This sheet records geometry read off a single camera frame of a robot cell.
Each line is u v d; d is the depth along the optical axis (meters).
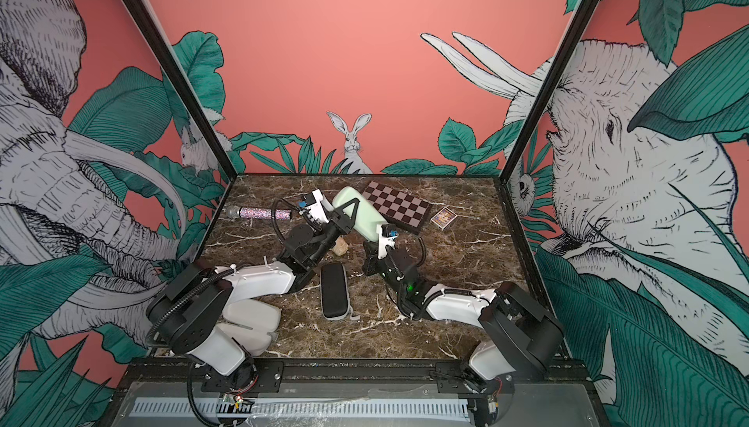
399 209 1.07
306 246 0.63
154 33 0.80
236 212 1.04
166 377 0.75
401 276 0.61
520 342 0.44
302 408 0.70
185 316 0.45
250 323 0.80
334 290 0.86
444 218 1.07
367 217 0.80
